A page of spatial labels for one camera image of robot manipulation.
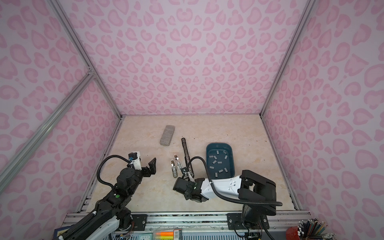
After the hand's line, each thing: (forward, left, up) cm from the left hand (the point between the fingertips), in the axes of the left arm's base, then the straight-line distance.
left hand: (148, 156), depth 81 cm
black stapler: (+7, -20, -13) cm, 25 cm away
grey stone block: (+23, -5, -12) cm, 27 cm away
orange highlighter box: (-34, -15, -12) cm, 39 cm away
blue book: (-31, +39, -11) cm, 51 cm away
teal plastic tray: (+6, -41, -15) cm, 44 cm away
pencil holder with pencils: (-34, -72, -3) cm, 80 cm away
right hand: (-13, -22, -13) cm, 28 cm away
